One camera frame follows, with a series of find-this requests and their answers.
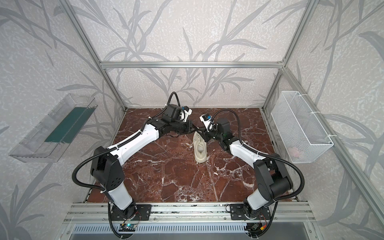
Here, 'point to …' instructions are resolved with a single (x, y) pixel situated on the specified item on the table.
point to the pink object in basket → (294, 151)
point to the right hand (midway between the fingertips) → (199, 124)
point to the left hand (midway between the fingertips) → (199, 125)
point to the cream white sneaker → (200, 147)
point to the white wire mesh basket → (303, 136)
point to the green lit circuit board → (127, 227)
